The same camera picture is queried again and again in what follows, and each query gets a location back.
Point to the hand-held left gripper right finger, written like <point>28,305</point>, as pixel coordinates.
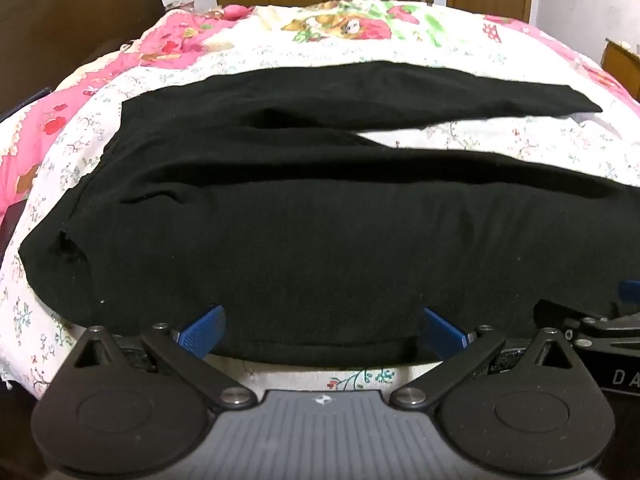
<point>445,332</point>

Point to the white floral bed sheet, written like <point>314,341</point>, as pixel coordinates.
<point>250,55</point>

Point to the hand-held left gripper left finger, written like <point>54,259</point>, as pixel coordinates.
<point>202,331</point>

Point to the black pants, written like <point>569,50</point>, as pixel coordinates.
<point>300,235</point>

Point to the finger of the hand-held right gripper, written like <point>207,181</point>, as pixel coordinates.
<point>631,294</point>
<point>600,327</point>

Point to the pink cartoon quilt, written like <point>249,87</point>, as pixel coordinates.
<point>190,35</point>

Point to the dark wooden headboard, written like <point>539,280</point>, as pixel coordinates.
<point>75,25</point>

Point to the wooden side table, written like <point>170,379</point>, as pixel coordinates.
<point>622,67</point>

